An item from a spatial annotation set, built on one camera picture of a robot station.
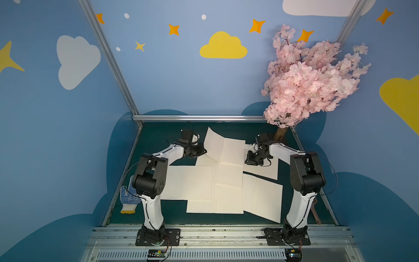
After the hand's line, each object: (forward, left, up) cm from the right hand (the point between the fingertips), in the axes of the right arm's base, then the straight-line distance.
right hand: (248, 160), depth 100 cm
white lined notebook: (-10, +14, -2) cm, 18 cm away
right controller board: (-47, -18, -4) cm, 50 cm away
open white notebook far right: (-7, -13, 0) cm, 15 cm away
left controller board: (-50, +44, -2) cm, 67 cm away
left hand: (+3, +26, +7) cm, 27 cm away
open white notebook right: (-22, -7, -2) cm, 23 cm away
